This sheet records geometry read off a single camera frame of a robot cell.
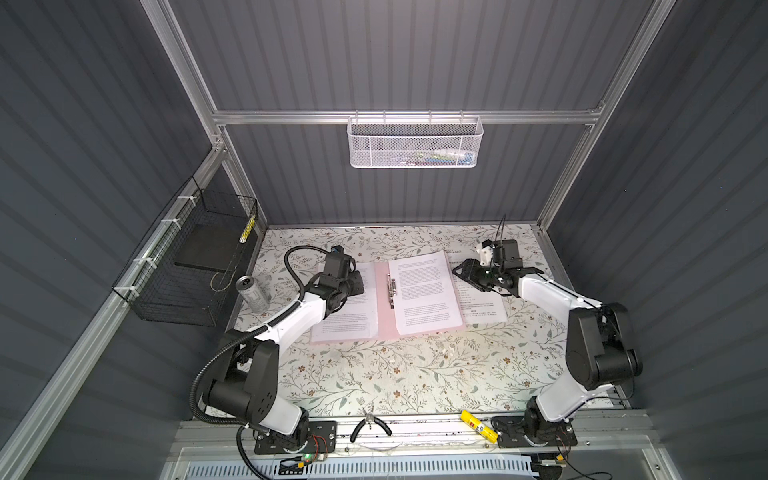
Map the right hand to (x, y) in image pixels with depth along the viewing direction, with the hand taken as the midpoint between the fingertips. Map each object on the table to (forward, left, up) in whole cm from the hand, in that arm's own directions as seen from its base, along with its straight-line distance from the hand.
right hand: (461, 274), depth 93 cm
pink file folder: (-9, +24, -10) cm, 27 cm away
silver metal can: (-8, +63, +3) cm, 64 cm away
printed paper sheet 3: (-5, -7, -11) cm, 14 cm away
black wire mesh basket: (-11, +72, +19) cm, 75 cm away
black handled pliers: (-38, +28, -10) cm, 48 cm away
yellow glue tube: (-39, +2, -9) cm, 40 cm away
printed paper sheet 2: (-2, +11, -9) cm, 14 cm away
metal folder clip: (+1, +22, -10) cm, 24 cm away
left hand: (-2, +33, +2) cm, 33 cm away
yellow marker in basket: (+3, +62, +19) cm, 64 cm away
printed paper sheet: (-10, +33, -9) cm, 36 cm away
